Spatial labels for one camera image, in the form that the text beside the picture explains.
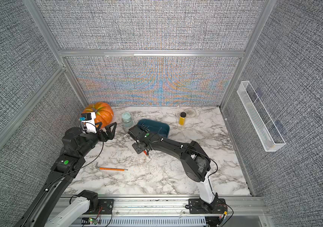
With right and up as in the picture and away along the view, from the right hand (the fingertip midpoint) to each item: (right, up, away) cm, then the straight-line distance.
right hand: (139, 141), depth 87 cm
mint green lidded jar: (-11, +14, +15) cm, 23 cm away
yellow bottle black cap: (+29, +14, +16) cm, 36 cm away
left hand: (-11, +12, -19) cm, 25 cm away
